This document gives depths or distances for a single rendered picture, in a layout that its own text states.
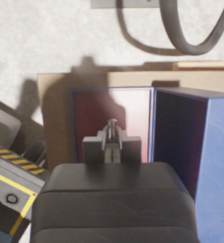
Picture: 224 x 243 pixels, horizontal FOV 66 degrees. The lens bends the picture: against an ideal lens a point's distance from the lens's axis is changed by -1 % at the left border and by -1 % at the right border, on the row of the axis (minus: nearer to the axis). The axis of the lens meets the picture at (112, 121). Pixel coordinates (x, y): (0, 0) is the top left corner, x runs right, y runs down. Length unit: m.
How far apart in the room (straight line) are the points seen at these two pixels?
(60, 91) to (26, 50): 0.55
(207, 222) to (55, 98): 0.22
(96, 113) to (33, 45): 0.57
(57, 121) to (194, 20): 0.66
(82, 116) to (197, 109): 0.14
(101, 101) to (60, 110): 0.06
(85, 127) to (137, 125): 0.07
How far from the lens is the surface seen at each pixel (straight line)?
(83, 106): 0.24
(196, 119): 0.22
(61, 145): 0.27
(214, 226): 0.20
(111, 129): 0.16
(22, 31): 0.80
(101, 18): 0.74
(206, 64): 0.46
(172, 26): 0.37
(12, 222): 0.62
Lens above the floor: 0.71
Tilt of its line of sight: 75 degrees down
